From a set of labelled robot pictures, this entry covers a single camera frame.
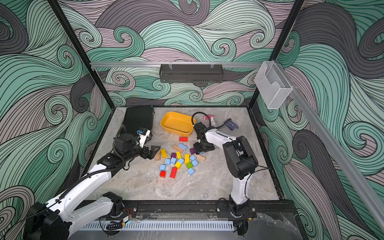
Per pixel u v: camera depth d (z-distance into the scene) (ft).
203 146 2.67
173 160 2.90
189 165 2.86
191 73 3.16
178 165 2.87
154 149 2.37
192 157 2.94
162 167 2.82
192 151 3.11
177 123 3.60
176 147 3.17
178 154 3.03
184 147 3.19
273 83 2.54
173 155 3.00
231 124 3.51
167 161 2.88
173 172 2.82
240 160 1.62
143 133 2.25
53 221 1.23
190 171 2.75
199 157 2.98
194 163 2.88
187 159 2.95
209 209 2.44
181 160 2.90
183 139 3.31
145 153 2.29
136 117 3.55
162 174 2.75
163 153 3.03
